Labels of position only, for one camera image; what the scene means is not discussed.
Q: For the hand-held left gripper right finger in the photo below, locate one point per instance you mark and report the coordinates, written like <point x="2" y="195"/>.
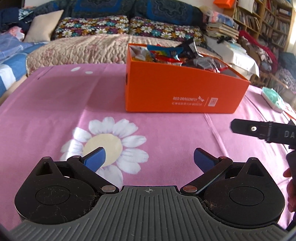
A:
<point x="204" y="160"/>

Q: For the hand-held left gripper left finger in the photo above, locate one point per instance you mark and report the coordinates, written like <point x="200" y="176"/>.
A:
<point x="94" y="160"/>

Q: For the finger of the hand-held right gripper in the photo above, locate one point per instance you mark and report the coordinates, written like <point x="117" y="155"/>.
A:
<point x="249" y="128"/>

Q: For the orange cardboard box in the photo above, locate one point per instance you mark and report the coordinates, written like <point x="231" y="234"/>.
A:
<point x="173" y="88"/>

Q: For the dark clear red-edged packet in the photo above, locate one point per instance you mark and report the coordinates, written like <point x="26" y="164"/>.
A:
<point x="205" y="63"/>

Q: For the black snack packet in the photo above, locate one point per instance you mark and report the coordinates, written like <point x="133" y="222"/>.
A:
<point x="192" y="47"/>

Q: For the red snack packet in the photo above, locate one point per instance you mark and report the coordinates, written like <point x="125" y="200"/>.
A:
<point x="166" y="61"/>

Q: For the blue cookie packet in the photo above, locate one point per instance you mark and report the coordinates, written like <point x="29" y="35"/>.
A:
<point x="166" y="52"/>

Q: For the silver foil snack packet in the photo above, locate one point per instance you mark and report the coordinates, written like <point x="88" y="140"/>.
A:
<point x="138" y="52"/>

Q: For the person's right hand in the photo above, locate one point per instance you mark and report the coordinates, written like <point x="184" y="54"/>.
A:
<point x="291" y="194"/>

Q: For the red and yellow flat item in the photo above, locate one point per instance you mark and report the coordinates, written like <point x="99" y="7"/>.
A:
<point x="291" y="112"/>

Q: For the mint green case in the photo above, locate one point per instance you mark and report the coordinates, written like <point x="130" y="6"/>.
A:
<point x="272" y="98"/>

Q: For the pink floral cloth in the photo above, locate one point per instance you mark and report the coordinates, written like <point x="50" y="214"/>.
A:
<point x="57" y="104"/>

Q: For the white cloth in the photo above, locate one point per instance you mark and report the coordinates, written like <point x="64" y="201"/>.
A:
<point x="235" y="55"/>

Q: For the red fuzzy cloth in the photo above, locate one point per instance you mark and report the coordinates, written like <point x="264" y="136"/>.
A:
<point x="261" y="44"/>

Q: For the stack of books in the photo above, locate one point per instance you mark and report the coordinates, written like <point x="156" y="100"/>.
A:
<point x="222" y="30"/>

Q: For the wooden bookshelf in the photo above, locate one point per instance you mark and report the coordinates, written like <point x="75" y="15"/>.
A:
<point x="270" y="20"/>

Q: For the orange box lid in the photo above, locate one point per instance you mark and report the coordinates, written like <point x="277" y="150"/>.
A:
<point x="224" y="3"/>

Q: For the floral cushion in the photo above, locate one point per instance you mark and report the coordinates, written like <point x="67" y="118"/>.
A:
<point x="92" y="25"/>
<point x="166" y="29"/>

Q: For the blue and white quilt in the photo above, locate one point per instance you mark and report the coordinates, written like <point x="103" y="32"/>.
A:
<point x="11" y="60"/>

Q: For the beige pillow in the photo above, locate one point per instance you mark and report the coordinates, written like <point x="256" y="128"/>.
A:
<point x="44" y="26"/>

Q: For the blue patterned sofa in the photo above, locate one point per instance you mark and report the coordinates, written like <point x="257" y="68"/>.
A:
<point x="115" y="9"/>

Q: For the dark blue clothes heap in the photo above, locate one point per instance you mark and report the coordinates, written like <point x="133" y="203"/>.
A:
<point x="13" y="17"/>

